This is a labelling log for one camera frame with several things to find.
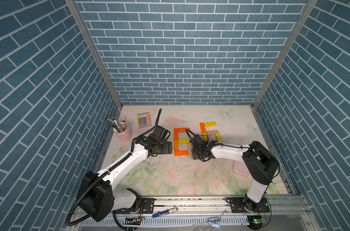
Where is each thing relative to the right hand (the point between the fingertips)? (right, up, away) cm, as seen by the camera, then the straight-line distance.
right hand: (195, 154), depth 93 cm
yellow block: (-8, +8, +3) cm, 12 cm away
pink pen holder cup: (-46, +12, -1) cm, 47 cm away
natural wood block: (+13, +13, +10) cm, 21 cm away
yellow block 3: (+8, +11, +8) cm, 15 cm away
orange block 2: (-9, +1, -1) cm, 9 cm away
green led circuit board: (+27, -27, -23) cm, 45 cm away
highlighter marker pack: (-38, +22, +16) cm, 47 cm away
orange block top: (+7, +17, +13) cm, 22 cm away
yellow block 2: (+12, +19, +15) cm, 27 cm away
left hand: (-17, +6, -10) cm, 20 cm away
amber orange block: (-13, +6, +3) cm, 15 cm away
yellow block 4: (+17, +10, +7) cm, 21 cm away
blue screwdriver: (-19, -23, -22) cm, 37 cm away
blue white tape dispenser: (+7, -27, -25) cm, 37 cm away
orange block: (-13, +12, +9) cm, 20 cm away
